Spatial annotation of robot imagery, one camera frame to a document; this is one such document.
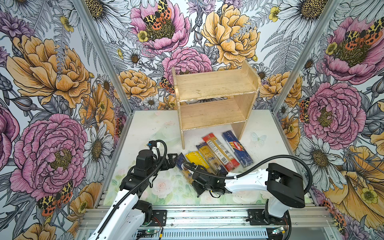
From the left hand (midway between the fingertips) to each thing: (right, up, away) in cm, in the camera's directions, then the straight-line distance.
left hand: (170, 161), depth 79 cm
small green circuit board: (-10, -31, -8) cm, 34 cm away
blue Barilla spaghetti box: (+41, +1, +13) cm, 43 cm away
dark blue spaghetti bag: (+4, -2, +11) cm, 11 cm away
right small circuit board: (+51, -31, -7) cm, 60 cm away
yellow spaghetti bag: (+13, -1, +15) cm, 20 cm away
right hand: (+14, -15, +4) cm, 21 cm away
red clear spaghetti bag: (+34, -4, +12) cm, 36 cm away
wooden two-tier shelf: (+29, +39, +40) cm, 63 cm away
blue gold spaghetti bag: (+25, -6, +10) cm, 28 cm away
